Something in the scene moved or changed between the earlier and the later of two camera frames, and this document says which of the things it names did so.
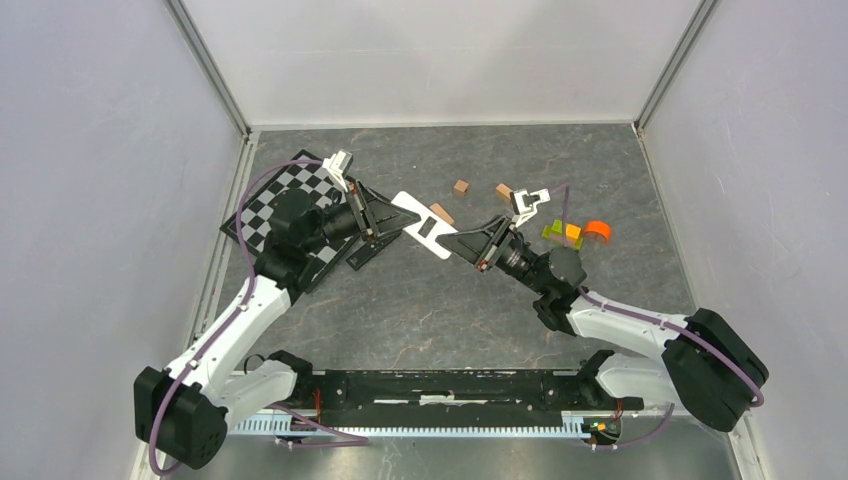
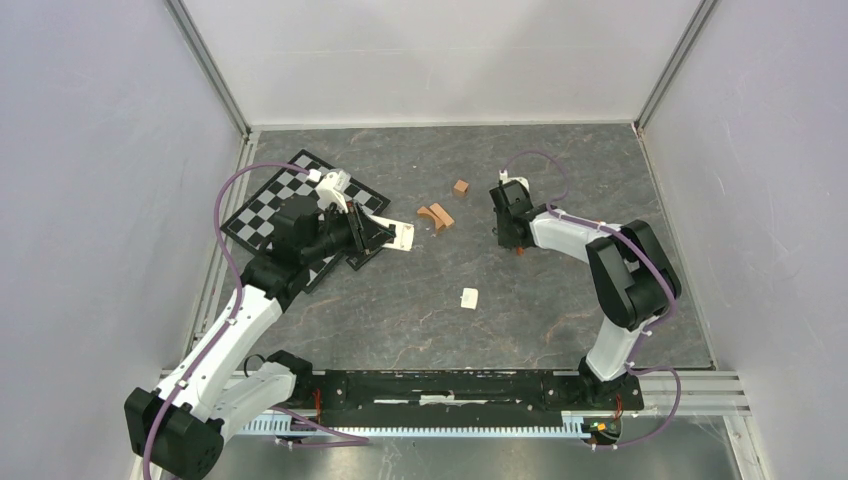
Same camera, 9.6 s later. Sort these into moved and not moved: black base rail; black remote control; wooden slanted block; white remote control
Moved: white remote control
Not moved: black remote control; black base rail; wooden slanted block
